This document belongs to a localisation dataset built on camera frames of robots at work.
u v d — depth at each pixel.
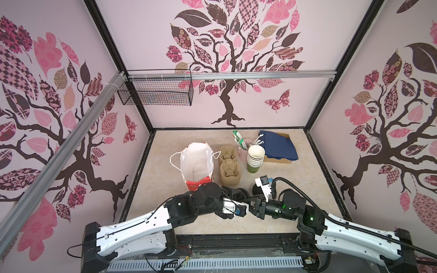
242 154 0.98
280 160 0.97
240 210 0.52
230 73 0.93
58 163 0.52
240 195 0.64
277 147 1.01
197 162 0.90
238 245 0.74
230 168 0.88
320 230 0.52
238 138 0.92
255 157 0.85
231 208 0.53
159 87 0.95
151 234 0.45
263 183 0.60
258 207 0.59
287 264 0.70
